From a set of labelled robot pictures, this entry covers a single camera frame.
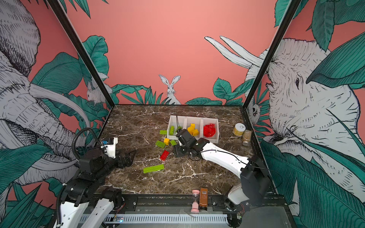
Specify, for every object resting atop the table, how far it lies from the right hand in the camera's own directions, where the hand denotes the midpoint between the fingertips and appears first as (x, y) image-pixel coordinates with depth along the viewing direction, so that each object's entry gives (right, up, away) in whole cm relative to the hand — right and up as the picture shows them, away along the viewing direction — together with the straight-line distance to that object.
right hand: (176, 148), depth 81 cm
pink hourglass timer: (+11, -28, -8) cm, 31 cm away
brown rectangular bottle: (+15, -24, -8) cm, 29 cm away
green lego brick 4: (-5, +9, +22) cm, 24 cm away
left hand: (-23, +2, -11) cm, 25 cm away
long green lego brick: (-14, -13, +5) cm, 20 cm away
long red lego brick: (-8, -6, +12) cm, 16 cm away
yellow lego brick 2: (+10, +13, +24) cm, 29 cm away
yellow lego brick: (-8, +2, +15) cm, 17 cm away
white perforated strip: (+9, -33, -10) cm, 36 cm away
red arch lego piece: (+23, +9, +20) cm, 32 cm away
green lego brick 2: (-13, 0, +17) cm, 21 cm away
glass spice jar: (+48, +4, +15) cm, 50 cm away
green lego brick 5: (0, +10, +22) cm, 25 cm away
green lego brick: (-11, +7, +22) cm, 26 cm away
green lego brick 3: (-4, +1, +18) cm, 18 cm away
